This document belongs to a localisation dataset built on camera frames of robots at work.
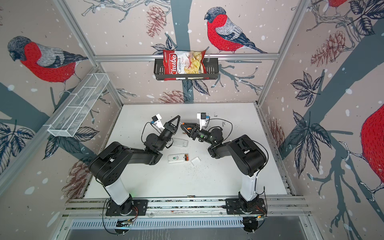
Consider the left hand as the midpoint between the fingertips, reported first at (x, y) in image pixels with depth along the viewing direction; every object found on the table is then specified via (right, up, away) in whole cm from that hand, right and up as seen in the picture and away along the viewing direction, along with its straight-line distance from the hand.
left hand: (180, 117), depth 76 cm
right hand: (-1, -7, +2) cm, 7 cm away
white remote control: (-2, -17, +21) cm, 27 cm away
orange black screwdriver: (+5, -6, +2) cm, 8 cm away
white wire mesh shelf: (-55, +6, +1) cm, 55 cm away
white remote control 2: (-3, -25, +14) cm, 29 cm away
